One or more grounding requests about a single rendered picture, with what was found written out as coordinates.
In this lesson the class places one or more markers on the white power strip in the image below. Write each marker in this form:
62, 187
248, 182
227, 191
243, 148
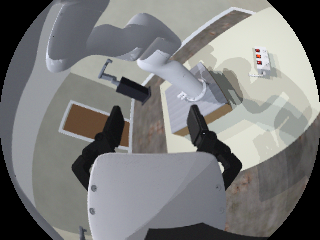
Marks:
263, 65

